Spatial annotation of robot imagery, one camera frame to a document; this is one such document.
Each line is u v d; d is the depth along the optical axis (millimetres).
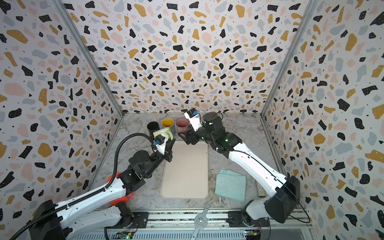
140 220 733
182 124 1019
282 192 399
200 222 740
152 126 1010
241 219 652
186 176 865
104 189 489
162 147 597
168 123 1055
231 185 851
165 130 705
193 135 618
